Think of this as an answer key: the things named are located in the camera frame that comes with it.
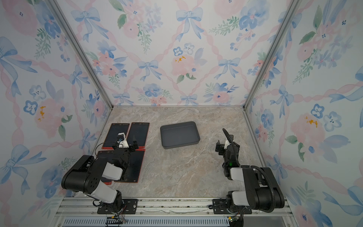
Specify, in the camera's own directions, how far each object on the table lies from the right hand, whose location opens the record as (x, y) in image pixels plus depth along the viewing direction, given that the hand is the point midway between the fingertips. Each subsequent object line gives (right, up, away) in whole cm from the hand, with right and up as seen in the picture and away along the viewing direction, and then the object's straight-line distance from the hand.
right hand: (226, 135), depth 93 cm
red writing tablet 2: (-61, +1, +10) cm, 62 cm away
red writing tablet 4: (-60, -22, -8) cm, 64 cm away
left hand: (-63, -1, -4) cm, 63 cm away
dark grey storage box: (-31, -1, +10) cm, 32 cm away
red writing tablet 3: (-79, -13, +1) cm, 80 cm away
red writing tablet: (-80, -4, +8) cm, 81 cm away
